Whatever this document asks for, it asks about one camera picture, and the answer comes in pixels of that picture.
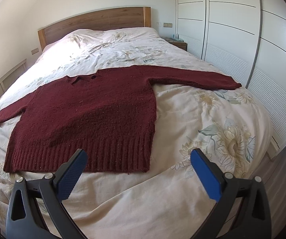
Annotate dark red knit sweater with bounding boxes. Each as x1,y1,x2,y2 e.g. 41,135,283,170
0,65,240,173

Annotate wooden nightstand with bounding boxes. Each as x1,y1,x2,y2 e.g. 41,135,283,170
166,38,187,51

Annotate white sliding wardrobe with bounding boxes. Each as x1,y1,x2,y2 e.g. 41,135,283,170
175,0,286,158

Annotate items on nightstand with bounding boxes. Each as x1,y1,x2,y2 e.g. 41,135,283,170
172,33,184,42

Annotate wooden headboard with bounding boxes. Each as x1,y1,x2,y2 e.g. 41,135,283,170
38,7,151,50

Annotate left wall switch plate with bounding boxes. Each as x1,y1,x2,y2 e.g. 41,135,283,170
31,48,39,55

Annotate wall switch plate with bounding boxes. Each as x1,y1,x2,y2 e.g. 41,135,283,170
31,48,39,55
163,23,173,28

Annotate right wall switch plate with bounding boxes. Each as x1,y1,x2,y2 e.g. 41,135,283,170
163,23,173,28

